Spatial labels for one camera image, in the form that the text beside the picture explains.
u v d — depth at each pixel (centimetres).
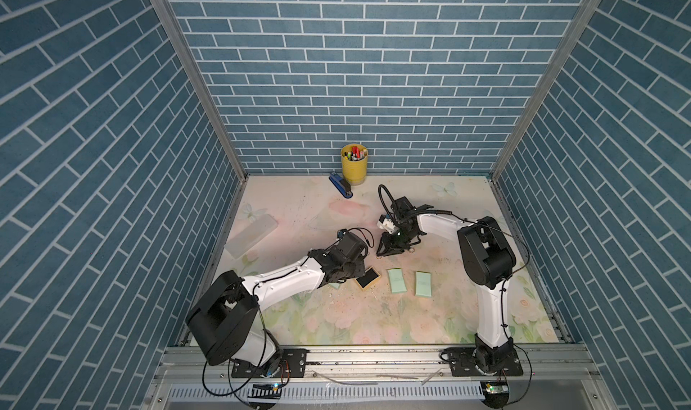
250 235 101
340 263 65
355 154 112
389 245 86
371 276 90
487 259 55
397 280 89
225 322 42
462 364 74
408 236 84
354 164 109
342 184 112
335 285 87
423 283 87
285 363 72
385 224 94
